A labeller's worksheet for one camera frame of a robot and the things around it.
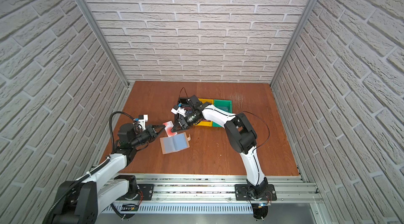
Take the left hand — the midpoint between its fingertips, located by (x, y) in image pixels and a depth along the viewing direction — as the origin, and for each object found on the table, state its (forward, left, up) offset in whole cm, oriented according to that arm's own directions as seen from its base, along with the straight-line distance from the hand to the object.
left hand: (165, 125), depth 81 cm
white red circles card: (+1, -1, -2) cm, 3 cm away
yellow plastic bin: (+6, -21, -9) cm, 24 cm away
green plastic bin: (+21, -35, -11) cm, 42 cm away
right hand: (-2, -5, -2) cm, 6 cm away
